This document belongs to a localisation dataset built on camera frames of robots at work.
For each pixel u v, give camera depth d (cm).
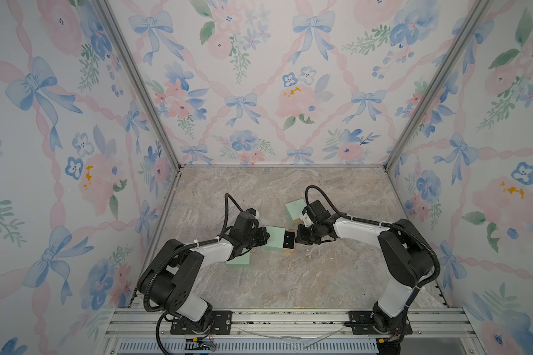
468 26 72
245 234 71
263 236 80
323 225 71
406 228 51
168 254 47
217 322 74
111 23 71
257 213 87
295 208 101
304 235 83
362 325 71
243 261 85
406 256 47
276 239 90
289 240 91
